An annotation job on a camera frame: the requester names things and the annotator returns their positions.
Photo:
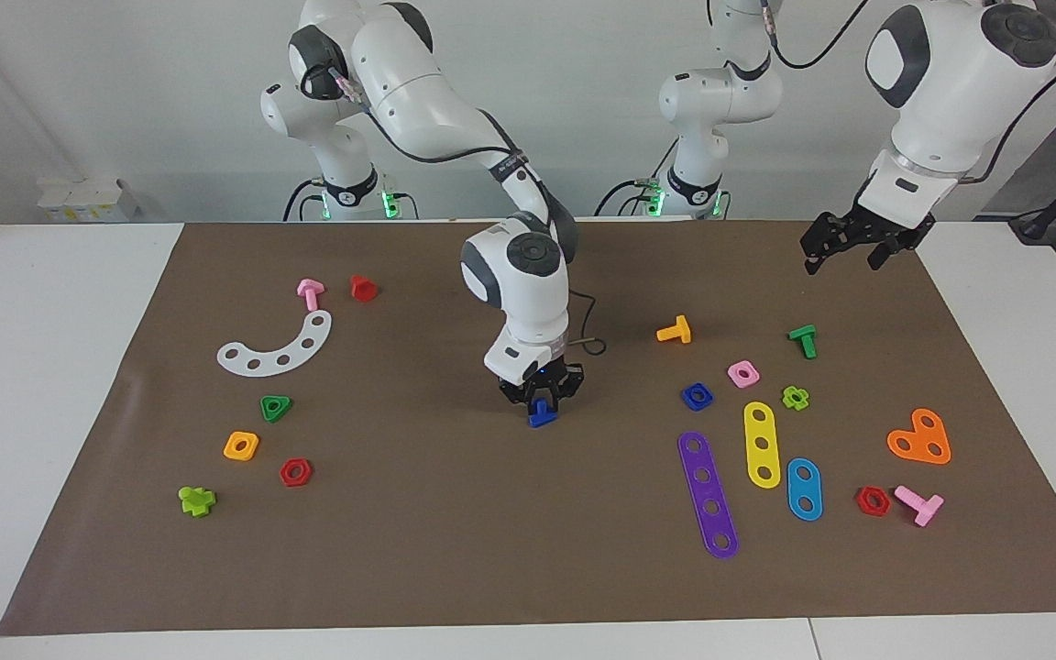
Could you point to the blue square nut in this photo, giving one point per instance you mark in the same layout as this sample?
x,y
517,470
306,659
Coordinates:
x,y
687,401

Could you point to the green triangular nut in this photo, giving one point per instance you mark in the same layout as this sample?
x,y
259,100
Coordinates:
x,y
284,404

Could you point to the large pink toy bolt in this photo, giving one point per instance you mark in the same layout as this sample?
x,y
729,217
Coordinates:
x,y
922,507

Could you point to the orange square nut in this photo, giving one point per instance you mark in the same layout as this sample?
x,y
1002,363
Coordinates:
x,y
252,440

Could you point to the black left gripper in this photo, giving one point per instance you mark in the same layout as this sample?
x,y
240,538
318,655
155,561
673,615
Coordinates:
x,y
885,229

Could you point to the white box with yellow label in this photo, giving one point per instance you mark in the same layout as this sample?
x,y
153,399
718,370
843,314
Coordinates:
x,y
79,202

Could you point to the lime cross-head bolt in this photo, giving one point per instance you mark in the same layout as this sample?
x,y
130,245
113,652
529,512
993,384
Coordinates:
x,y
196,501

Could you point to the purple four-hole plate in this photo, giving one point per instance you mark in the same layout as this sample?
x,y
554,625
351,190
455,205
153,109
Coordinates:
x,y
707,492

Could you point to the lime cross-shaped nut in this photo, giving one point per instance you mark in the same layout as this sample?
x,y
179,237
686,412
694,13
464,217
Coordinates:
x,y
803,400

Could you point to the orange heart-shaped plate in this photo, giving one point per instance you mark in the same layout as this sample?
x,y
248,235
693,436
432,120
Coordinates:
x,y
918,440

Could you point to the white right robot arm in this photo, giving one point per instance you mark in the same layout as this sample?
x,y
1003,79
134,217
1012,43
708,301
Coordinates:
x,y
528,293

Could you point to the blue two-hole plate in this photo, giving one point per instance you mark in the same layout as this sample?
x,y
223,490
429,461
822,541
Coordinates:
x,y
804,489

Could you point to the pink square nut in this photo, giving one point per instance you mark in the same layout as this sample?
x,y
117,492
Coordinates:
x,y
732,370

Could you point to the small pink toy bolt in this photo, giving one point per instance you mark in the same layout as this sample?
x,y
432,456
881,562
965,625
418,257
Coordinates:
x,y
311,293

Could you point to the white curved five-hole plate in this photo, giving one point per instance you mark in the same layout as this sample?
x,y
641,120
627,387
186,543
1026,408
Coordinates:
x,y
269,364

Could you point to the green toy bolt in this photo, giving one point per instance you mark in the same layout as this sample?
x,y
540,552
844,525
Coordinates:
x,y
805,339

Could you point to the red toy bolt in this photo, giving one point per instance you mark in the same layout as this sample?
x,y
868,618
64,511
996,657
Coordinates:
x,y
363,290

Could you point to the orange toy bolt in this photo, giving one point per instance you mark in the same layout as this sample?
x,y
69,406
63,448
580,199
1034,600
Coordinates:
x,y
677,332

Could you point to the blue toy bolt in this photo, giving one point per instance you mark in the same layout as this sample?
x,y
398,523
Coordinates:
x,y
542,418

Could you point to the yellow three-hole plate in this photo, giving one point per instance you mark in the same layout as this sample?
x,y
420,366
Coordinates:
x,y
762,431

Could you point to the brown table mat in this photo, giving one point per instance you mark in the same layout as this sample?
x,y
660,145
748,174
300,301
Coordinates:
x,y
491,532

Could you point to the red hexagonal nut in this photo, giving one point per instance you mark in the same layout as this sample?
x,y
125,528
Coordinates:
x,y
284,474
862,502

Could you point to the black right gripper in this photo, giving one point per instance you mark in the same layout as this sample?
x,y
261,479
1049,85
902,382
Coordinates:
x,y
565,380

